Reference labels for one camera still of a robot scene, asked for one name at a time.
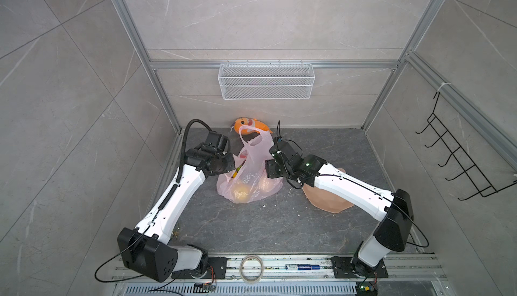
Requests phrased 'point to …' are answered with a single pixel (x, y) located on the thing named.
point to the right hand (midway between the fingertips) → (272, 165)
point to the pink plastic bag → (248, 182)
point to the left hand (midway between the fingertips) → (231, 161)
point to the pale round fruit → (242, 194)
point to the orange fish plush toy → (244, 121)
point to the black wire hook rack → (482, 183)
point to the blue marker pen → (301, 266)
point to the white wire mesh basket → (266, 81)
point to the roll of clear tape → (242, 263)
